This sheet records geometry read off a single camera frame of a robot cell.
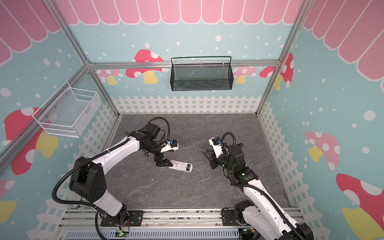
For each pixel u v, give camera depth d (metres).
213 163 0.67
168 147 0.72
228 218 0.74
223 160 0.67
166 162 0.74
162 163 0.74
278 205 0.46
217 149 0.66
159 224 0.73
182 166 0.91
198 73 0.94
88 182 0.45
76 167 0.46
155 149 0.71
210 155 0.69
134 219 0.74
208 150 0.74
